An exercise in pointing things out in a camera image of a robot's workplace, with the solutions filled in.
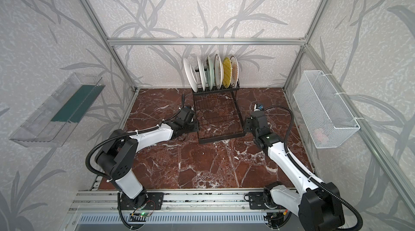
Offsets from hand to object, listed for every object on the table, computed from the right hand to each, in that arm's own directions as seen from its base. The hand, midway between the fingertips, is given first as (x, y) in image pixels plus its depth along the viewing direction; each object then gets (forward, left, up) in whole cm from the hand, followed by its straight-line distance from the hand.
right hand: (250, 117), depth 84 cm
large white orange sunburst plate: (+28, +16, +8) cm, 33 cm away
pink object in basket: (-14, -30, +4) cm, 33 cm away
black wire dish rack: (+12, +17, -17) cm, 27 cm away
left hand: (+2, +28, -10) cm, 30 cm away
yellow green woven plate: (+24, +12, +11) cm, 29 cm away
